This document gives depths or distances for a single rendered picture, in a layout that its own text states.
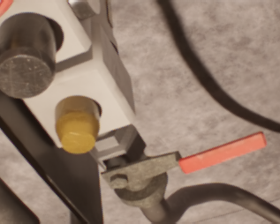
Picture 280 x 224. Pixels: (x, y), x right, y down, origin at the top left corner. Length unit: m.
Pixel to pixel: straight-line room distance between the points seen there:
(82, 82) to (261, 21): 0.64
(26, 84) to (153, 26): 0.65
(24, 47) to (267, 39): 0.76
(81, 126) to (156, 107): 0.72
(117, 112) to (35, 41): 0.13
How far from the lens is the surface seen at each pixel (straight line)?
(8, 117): 0.50
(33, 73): 0.44
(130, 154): 0.60
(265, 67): 1.19
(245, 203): 1.06
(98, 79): 0.51
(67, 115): 0.51
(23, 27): 0.45
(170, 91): 1.19
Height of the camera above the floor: 0.83
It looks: 43 degrees down
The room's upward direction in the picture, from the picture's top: 172 degrees clockwise
